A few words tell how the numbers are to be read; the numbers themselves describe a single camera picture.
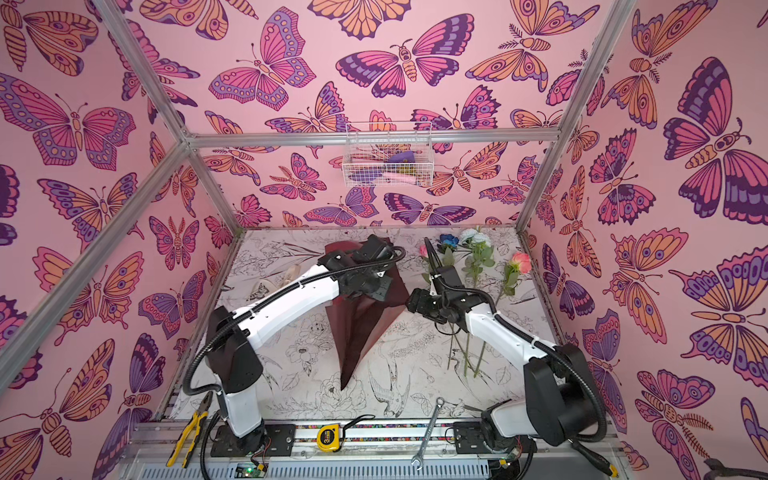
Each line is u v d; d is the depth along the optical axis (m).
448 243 1.09
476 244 1.10
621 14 0.69
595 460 0.69
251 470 0.72
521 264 1.03
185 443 0.74
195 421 0.76
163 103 0.84
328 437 0.73
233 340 0.44
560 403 0.42
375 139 0.93
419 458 0.71
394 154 0.95
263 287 1.04
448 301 0.67
